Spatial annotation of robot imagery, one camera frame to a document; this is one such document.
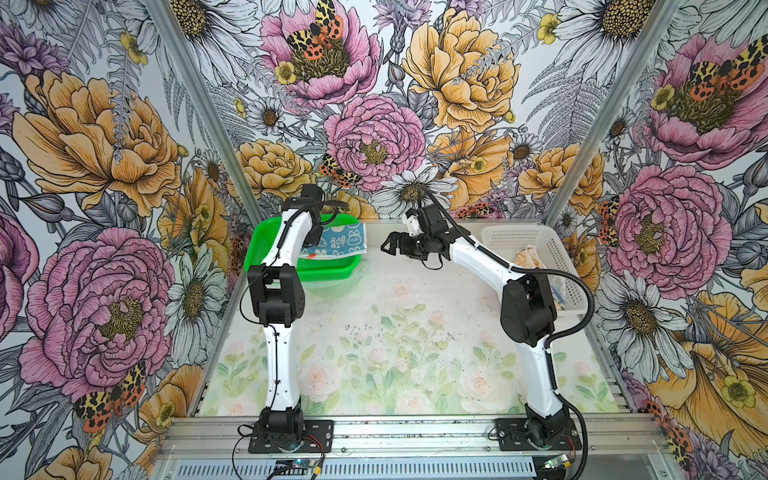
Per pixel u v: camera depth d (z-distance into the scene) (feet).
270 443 2.39
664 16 2.35
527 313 1.83
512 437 2.43
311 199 2.45
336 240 3.37
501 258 2.02
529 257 3.54
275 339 2.06
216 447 2.44
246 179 3.60
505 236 3.56
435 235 2.51
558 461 2.35
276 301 2.03
